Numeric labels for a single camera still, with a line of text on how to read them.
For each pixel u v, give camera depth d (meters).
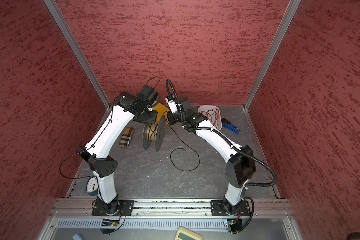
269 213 0.75
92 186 0.77
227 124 1.03
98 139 0.47
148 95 0.57
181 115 0.60
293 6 0.71
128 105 0.49
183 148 0.97
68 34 0.80
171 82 1.06
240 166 0.45
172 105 0.71
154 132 0.73
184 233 0.66
